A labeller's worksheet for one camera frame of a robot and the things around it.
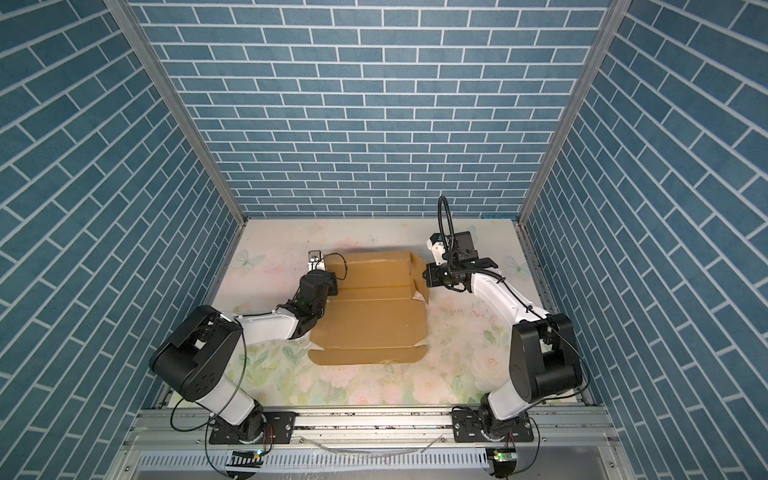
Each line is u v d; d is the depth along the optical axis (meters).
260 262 1.08
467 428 0.74
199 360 0.45
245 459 0.72
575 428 0.76
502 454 0.74
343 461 0.77
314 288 0.69
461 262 0.69
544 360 0.44
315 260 0.79
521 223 1.25
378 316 0.94
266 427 0.72
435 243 0.81
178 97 0.87
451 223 0.69
